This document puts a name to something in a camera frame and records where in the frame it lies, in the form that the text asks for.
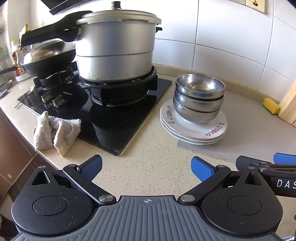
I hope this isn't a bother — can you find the small colourful flower plate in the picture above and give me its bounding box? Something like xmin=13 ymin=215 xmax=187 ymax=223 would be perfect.
xmin=159 ymin=99 xmax=227 ymax=140

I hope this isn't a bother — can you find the pink flower plate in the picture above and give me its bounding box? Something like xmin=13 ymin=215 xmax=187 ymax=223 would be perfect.
xmin=161 ymin=122 xmax=223 ymax=146
xmin=159 ymin=116 xmax=226 ymax=142

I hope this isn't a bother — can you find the steel bowl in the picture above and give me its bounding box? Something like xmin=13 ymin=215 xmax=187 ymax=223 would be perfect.
xmin=174 ymin=90 xmax=224 ymax=113
xmin=173 ymin=97 xmax=220 ymax=124
xmin=175 ymin=73 xmax=226 ymax=99

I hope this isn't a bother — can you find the person's left hand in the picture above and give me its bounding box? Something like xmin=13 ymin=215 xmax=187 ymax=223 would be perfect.
xmin=0 ymin=215 xmax=19 ymax=241

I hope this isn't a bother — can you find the yellow green sponge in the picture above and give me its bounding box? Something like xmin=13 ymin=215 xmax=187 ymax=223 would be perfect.
xmin=262 ymin=97 xmax=280 ymax=114

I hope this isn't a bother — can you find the wooden knife block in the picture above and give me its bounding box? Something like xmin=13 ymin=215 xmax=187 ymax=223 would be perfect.
xmin=278 ymin=80 xmax=296 ymax=127

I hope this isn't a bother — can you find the white crumpled towel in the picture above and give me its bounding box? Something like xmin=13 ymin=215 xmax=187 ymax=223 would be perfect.
xmin=33 ymin=111 xmax=82 ymax=156

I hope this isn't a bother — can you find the black gas stove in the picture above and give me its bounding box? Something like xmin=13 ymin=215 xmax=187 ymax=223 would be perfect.
xmin=18 ymin=62 xmax=171 ymax=156

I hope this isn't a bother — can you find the black wok with lid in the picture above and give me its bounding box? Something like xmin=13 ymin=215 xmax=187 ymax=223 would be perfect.
xmin=0 ymin=38 xmax=77 ymax=78

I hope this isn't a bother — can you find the silver pressure cooker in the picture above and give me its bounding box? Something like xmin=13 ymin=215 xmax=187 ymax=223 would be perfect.
xmin=21 ymin=1 xmax=162 ymax=83

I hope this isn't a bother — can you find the black range hood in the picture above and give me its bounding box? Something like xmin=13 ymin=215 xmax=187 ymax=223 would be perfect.
xmin=41 ymin=0 xmax=92 ymax=15

